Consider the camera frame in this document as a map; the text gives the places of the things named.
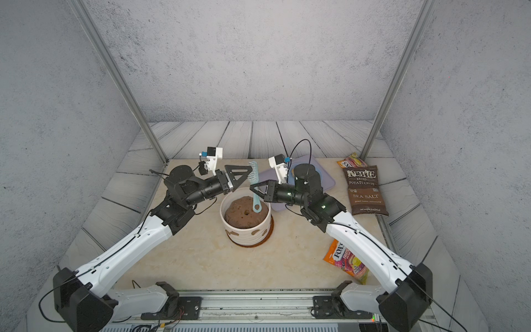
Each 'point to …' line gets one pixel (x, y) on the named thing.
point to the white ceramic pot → (244, 236)
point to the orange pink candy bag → (337, 254)
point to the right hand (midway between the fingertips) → (250, 190)
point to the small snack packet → (353, 161)
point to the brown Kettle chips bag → (366, 197)
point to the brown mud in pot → (239, 213)
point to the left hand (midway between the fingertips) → (252, 174)
